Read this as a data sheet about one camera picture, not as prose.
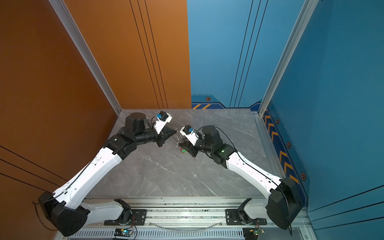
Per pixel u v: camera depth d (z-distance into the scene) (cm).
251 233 70
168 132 64
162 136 59
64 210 37
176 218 76
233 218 72
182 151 76
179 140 71
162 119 58
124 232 71
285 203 39
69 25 74
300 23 75
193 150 66
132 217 72
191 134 62
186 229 71
